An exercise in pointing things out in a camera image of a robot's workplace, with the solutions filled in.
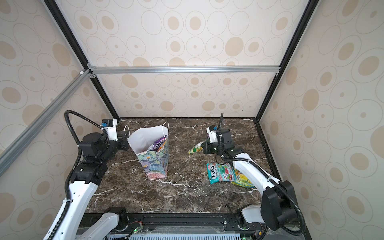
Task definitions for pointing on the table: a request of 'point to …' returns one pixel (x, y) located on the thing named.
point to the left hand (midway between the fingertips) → (131, 129)
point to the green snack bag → (197, 148)
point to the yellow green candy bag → (241, 179)
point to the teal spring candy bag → (219, 172)
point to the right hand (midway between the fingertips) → (202, 144)
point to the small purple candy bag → (157, 144)
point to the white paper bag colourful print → (154, 162)
